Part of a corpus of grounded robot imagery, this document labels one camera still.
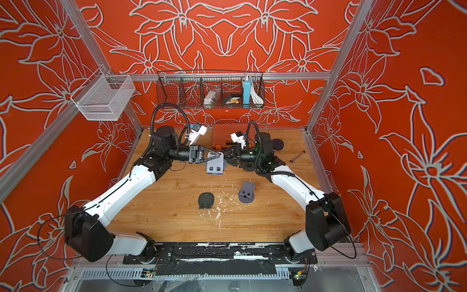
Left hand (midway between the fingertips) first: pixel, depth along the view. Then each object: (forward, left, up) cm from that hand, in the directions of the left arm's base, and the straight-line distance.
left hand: (217, 157), depth 63 cm
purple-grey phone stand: (-3, 0, -2) cm, 3 cm away
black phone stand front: (-2, +8, -33) cm, 34 cm away
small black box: (+36, -3, -1) cm, 36 cm away
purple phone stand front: (0, -12, -29) cm, 32 cm away
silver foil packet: (+40, +8, -3) cm, 41 cm away
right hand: (+2, +1, -4) cm, 5 cm away
